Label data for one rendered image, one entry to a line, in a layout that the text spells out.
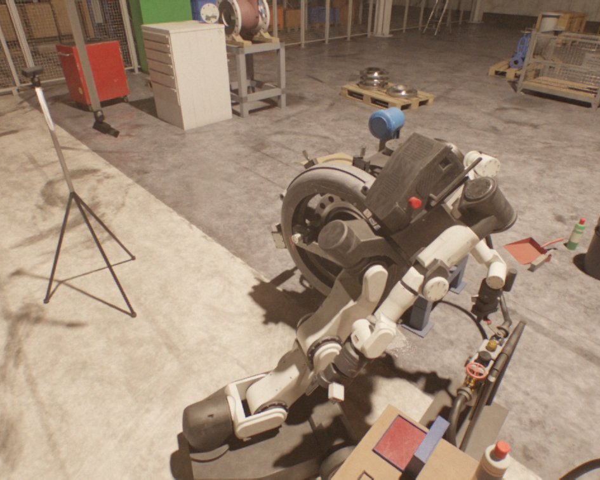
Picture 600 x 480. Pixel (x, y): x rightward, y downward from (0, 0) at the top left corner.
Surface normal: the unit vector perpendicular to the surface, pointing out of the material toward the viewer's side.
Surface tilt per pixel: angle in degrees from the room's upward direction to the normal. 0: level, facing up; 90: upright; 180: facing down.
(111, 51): 90
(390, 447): 0
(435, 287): 83
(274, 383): 41
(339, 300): 52
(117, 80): 90
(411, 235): 90
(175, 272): 0
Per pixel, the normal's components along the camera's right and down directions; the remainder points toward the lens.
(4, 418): 0.00, -0.83
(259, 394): -0.43, -0.65
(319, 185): -0.65, 0.42
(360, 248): 0.35, 0.52
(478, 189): -0.67, -0.59
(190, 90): 0.68, 0.41
